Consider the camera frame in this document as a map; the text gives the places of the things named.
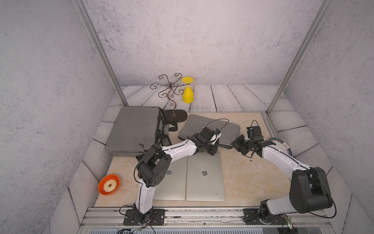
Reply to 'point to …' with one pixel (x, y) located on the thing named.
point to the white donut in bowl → (108, 188)
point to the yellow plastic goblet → (188, 96)
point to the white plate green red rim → (281, 146)
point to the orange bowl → (102, 182)
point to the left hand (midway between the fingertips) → (219, 148)
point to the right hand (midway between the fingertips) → (232, 142)
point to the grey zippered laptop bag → (135, 128)
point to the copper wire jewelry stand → (175, 115)
